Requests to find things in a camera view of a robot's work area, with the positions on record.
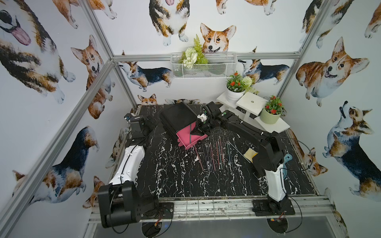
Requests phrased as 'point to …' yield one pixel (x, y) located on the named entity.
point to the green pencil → (227, 144)
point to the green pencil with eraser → (239, 152)
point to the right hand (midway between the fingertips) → (187, 133)
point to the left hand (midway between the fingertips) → (148, 117)
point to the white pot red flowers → (235, 86)
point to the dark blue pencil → (220, 154)
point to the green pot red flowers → (271, 113)
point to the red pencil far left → (199, 158)
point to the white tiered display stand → (248, 107)
